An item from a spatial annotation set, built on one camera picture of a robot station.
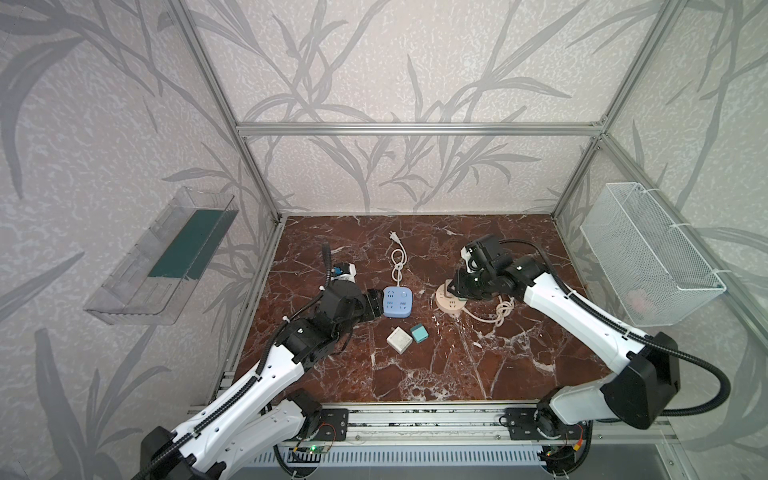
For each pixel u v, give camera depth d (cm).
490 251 61
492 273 59
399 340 85
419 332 87
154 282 63
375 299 67
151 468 37
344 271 66
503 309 91
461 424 75
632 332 43
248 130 94
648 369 39
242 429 48
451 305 93
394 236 112
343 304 54
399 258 107
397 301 94
